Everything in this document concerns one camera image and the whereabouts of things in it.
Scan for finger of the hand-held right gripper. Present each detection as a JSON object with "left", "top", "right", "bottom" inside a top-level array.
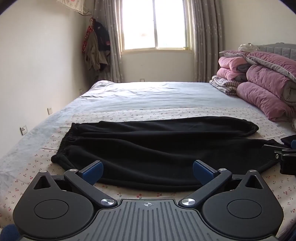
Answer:
[
  {"left": 262, "top": 145, "right": 285, "bottom": 160},
  {"left": 281, "top": 137, "right": 296, "bottom": 149}
]

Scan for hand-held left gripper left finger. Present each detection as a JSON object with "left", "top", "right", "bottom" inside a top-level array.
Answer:
[{"left": 32, "top": 161, "right": 117, "bottom": 207}]

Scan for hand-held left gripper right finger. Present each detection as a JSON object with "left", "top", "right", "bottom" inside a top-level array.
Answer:
[{"left": 179, "top": 160, "right": 265, "bottom": 207}]

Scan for black pants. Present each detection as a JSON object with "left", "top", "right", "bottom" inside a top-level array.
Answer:
[{"left": 51, "top": 116, "right": 286, "bottom": 192}]

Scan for mauve folded quilt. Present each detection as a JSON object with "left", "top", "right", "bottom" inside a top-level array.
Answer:
[{"left": 236, "top": 51, "right": 296, "bottom": 122}]

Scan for striped folded blanket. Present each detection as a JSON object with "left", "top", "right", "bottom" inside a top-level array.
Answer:
[{"left": 209, "top": 75, "right": 246, "bottom": 96}]

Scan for grey padded headboard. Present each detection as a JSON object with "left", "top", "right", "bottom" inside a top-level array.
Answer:
[{"left": 256, "top": 42, "right": 296, "bottom": 61}]

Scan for light pink folded quilt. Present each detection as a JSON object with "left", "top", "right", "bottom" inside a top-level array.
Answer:
[{"left": 216, "top": 56, "right": 252, "bottom": 82}]

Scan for pale grey bed sheet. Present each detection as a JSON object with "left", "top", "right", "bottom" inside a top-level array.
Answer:
[{"left": 0, "top": 80, "right": 273, "bottom": 186}]

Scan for white crumpled cloth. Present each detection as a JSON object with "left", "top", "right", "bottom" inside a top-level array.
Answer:
[{"left": 238, "top": 43, "right": 262, "bottom": 53}]

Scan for khaki hanging garment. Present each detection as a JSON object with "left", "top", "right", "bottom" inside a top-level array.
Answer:
[{"left": 84, "top": 30, "right": 108, "bottom": 71}]

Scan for red hanging garment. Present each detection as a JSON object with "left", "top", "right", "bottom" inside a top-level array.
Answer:
[{"left": 82, "top": 18, "right": 96, "bottom": 54}]

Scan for dark hanging jacket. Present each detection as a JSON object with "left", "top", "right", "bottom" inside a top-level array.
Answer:
[{"left": 93, "top": 21, "right": 111, "bottom": 70}]

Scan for window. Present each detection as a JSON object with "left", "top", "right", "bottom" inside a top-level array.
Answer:
[{"left": 120, "top": 0, "right": 193, "bottom": 53}]

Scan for printed white cloth cover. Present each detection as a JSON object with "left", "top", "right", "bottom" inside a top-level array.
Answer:
[{"left": 56, "top": 0, "right": 90, "bottom": 16}]

